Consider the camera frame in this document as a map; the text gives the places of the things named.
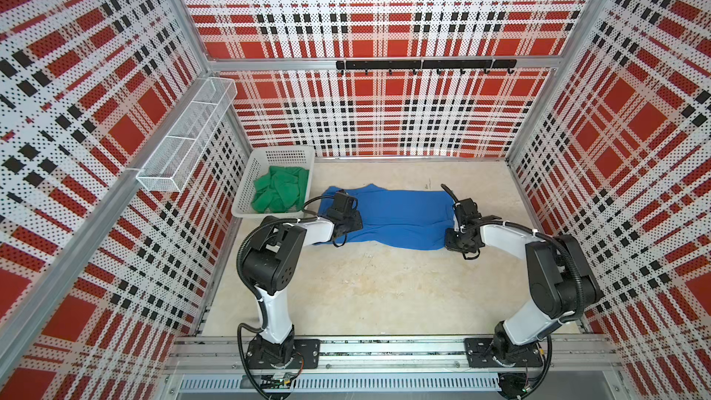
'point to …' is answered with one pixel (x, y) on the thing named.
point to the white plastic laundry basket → (255, 162)
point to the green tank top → (283, 190)
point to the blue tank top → (397, 217)
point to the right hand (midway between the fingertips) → (451, 246)
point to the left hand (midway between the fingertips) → (357, 223)
